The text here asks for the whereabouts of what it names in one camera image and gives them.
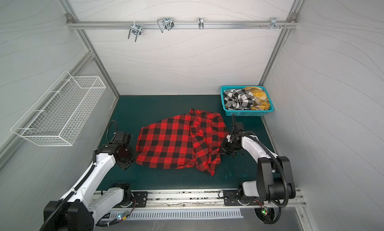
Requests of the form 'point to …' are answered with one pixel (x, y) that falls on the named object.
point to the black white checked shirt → (238, 99)
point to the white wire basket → (58, 117)
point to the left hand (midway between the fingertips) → (138, 155)
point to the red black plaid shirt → (194, 138)
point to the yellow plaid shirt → (261, 100)
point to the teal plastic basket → (245, 113)
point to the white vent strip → (177, 214)
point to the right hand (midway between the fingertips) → (221, 148)
